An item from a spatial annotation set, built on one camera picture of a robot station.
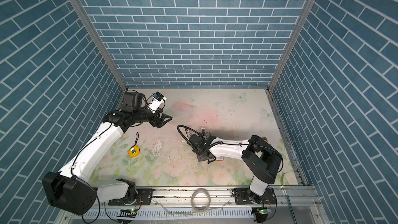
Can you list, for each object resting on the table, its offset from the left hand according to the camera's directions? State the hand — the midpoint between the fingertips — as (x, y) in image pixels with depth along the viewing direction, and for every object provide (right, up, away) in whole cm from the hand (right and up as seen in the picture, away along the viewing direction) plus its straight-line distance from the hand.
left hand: (166, 113), depth 77 cm
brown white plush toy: (+56, -17, +17) cm, 61 cm away
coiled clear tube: (+13, -40, -2) cm, 42 cm away
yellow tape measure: (-21, -22, +10) cm, 32 cm away
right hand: (+17, -24, +11) cm, 32 cm away
